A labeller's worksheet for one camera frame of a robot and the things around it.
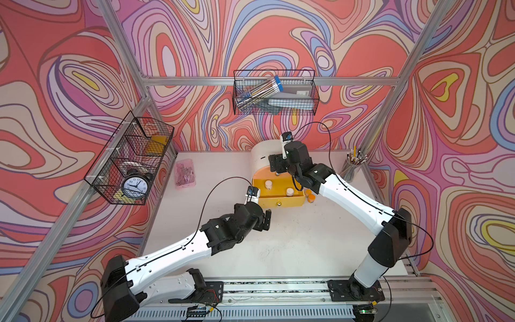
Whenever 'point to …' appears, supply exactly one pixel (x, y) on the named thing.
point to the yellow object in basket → (155, 145)
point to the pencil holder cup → (354, 159)
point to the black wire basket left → (130, 167)
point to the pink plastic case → (184, 174)
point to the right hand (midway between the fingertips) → (280, 160)
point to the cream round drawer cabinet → (260, 153)
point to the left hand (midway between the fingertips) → (263, 209)
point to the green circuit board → (196, 311)
